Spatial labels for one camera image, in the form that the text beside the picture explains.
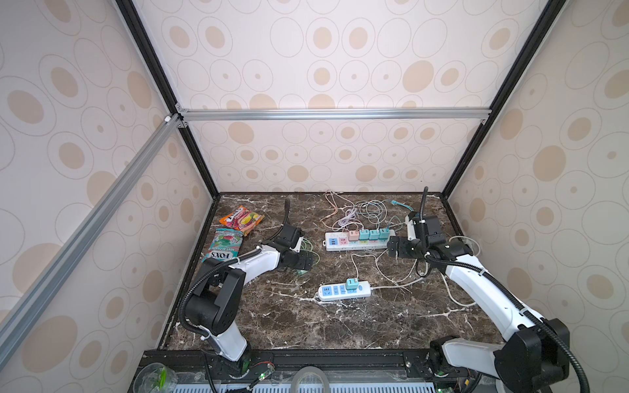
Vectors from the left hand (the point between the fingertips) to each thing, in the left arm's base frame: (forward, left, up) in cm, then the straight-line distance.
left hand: (309, 257), depth 92 cm
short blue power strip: (-13, -11, -2) cm, 17 cm away
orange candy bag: (+19, +30, -2) cm, 35 cm away
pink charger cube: (+9, -18, +1) cm, 20 cm away
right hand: (0, -33, +10) cm, 34 cm away
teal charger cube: (-12, -15, +2) cm, 19 cm away
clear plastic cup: (-39, +40, +3) cm, 56 cm away
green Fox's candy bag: (+6, +33, -2) cm, 34 cm away
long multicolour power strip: (+9, -11, -3) cm, 15 cm away
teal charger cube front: (+9, -22, +1) cm, 24 cm away
